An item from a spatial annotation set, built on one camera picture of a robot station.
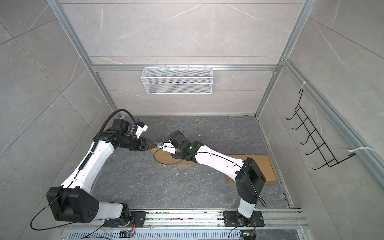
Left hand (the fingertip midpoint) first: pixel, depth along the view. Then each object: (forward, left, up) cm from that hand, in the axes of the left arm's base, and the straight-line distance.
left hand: (150, 142), depth 78 cm
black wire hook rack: (-18, -78, +12) cm, 81 cm away
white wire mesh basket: (+45, -13, +9) cm, 48 cm away
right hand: (+2, -13, -5) cm, 14 cm away
